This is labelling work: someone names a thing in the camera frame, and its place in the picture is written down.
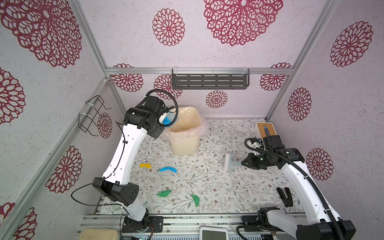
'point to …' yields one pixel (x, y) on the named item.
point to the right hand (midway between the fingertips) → (243, 161)
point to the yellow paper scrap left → (146, 165)
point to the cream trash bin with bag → (184, 135)
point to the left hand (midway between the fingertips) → (150, 131)
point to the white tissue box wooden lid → (263, 129)
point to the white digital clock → (214, 233)
